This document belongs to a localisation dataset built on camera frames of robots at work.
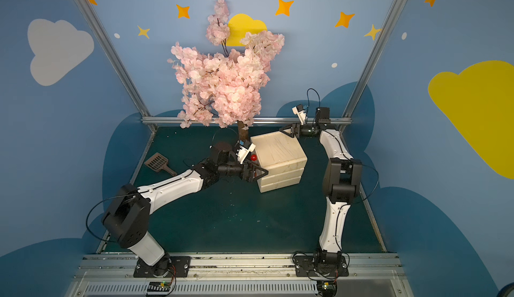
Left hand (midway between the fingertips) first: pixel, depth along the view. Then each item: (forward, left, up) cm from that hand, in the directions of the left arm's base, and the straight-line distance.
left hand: (265, 166), depth 79 cm
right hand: (+22, -10, -1) cm, 24 cm away
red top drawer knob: (+6, +5, -2) cm, 8 cm away
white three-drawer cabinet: (+5, -7, 0) cm, 9 cm away
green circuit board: (-39, +37, -23) cm, 58 cm away
